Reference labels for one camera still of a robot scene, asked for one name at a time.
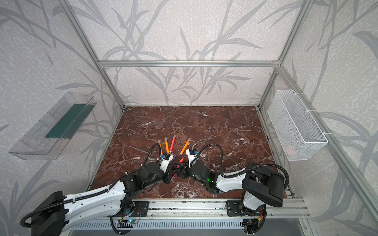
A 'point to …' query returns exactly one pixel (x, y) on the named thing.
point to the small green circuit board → (131, 221)
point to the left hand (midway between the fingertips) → (179, 166)
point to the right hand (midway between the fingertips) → (177, 159)
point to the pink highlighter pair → (173, 143)
